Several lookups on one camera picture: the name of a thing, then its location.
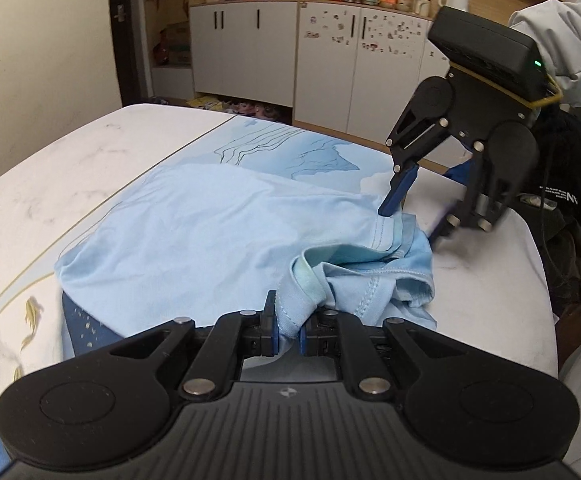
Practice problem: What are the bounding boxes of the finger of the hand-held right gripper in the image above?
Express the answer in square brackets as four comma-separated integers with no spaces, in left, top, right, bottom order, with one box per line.
[426,142,511,248]
[379,102,453,219]

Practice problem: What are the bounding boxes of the white cabinet with stickers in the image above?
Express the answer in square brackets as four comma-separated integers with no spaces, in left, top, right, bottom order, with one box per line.
[188,0,457,144]

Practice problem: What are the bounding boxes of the cardboard box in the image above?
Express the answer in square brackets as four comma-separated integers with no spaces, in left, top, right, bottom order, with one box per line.
[159,22,192,67]

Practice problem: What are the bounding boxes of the yellow white packet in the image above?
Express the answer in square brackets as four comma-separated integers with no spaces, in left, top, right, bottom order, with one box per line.
[187,95,222,111]

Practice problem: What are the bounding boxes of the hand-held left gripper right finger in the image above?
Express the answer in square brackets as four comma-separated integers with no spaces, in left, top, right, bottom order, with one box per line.
[297,309,471,402]

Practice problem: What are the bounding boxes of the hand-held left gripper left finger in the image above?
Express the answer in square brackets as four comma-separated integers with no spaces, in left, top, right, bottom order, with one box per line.
[113,290,280,402]

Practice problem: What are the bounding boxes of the row of shoes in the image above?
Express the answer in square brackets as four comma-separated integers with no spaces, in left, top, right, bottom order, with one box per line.
[219,98,294,121]

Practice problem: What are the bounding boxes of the light blue mermaid print shirt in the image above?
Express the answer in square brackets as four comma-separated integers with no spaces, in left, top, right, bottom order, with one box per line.
[53,162,438,361]

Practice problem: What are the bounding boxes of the dark blue garment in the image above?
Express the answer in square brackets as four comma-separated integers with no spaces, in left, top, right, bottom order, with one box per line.
[442,159,472,187]

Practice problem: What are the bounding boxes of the dark wooden door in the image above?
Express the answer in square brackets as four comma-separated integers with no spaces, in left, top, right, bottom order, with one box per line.
[107,0,147,107]

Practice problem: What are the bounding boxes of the black garment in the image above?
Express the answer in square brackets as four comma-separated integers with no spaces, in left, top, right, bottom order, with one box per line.
[513,105,581,322]

